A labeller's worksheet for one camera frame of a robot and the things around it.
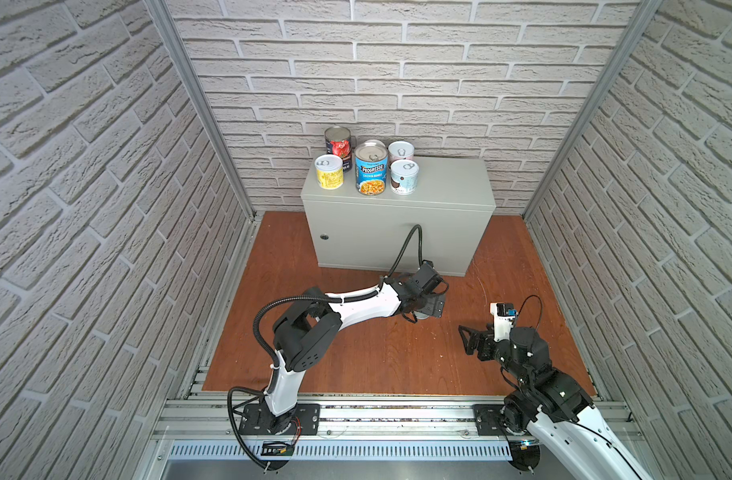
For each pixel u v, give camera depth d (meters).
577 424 0.51
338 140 0.76
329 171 0.75
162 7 0.69
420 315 0.80
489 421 0.73
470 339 0.70
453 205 0.77
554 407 0.53
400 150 0.81
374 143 0.74
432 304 0.79
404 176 0.75
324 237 0.91
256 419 0.71
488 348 0.68
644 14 0.69
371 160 0.70
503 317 0.67
